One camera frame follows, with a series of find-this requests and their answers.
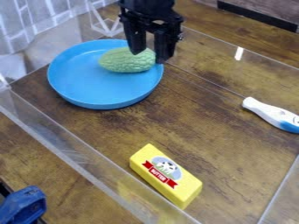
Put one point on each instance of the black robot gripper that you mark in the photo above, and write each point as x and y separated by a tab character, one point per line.
152	16

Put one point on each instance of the green bumpy toy gourd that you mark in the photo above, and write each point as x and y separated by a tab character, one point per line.
119	60

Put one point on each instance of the blue round plastic tray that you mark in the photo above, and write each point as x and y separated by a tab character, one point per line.
87	85

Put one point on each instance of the dark baseboard strip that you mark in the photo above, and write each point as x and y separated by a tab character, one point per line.
276	22

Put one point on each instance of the yellow toy butter block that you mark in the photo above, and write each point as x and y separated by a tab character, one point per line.
172	181

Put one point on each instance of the clear acrylic enclosure wall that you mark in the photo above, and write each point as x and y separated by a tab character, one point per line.
72	151

